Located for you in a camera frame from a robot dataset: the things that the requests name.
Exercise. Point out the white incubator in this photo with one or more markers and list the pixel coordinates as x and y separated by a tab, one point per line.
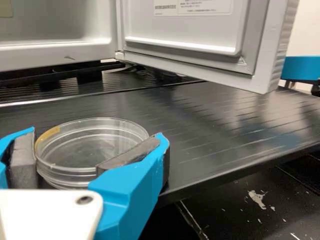
50	27

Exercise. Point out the black platform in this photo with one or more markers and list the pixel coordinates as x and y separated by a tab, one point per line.
212	125

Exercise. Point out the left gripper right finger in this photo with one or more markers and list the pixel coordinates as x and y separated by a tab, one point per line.
132	195

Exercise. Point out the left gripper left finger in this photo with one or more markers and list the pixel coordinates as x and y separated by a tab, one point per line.
23	160

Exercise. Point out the incubator door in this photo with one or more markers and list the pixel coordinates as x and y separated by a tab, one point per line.
200	32

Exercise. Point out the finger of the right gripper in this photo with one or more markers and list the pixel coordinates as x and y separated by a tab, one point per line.
302	68

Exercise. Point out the petri dish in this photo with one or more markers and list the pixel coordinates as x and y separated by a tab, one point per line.
82	152

